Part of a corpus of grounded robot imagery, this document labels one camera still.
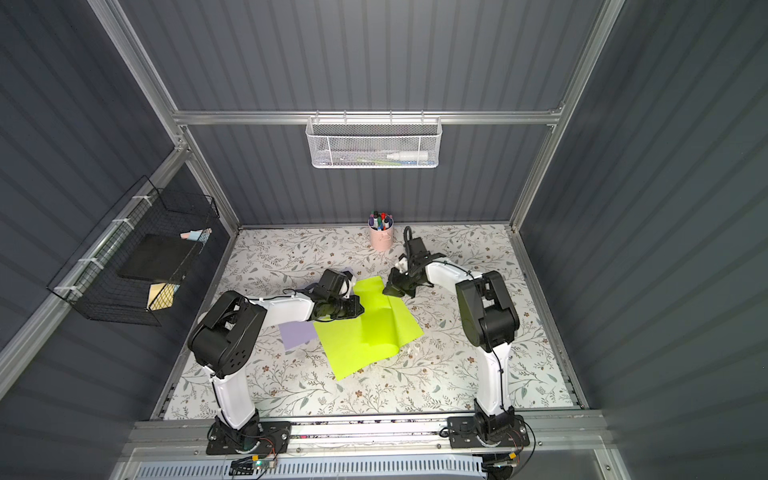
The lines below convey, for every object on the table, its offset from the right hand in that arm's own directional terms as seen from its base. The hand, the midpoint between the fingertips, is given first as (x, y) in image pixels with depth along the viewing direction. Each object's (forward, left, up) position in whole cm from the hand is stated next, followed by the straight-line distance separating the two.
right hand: (382, 293), depth 95 cm
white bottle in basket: (+33, -8, +29) cm, 45 cm away
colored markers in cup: (+25, +1, +8) cm, 26 cm away
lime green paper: (-8, -1, -5) cm, 9 cm away
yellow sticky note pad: (-19, +44, +29) cm, 56 cm away
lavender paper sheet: (-12, +26, -4) cm, 29 cm away
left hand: (-5, +4, -4) cm, 8 cm away
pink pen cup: (+22, +1, +1) cm, 22 cm away
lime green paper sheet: (-13, +14, -4) cm, 19 cm away
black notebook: (-5, +55, +24) cm, 60 cm away
